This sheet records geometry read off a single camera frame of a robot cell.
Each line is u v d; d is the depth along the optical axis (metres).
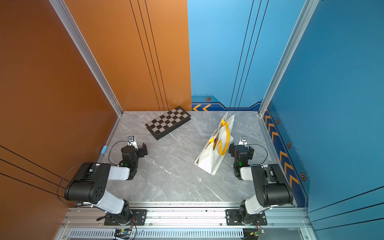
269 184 0.46
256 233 0.69
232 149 0.89
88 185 0.46
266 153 1.00
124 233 0.71
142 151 0.89
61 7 0.70
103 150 1.02
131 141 0.80
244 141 0.79
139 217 0.74
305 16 0.72
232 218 0.72
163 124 1.09
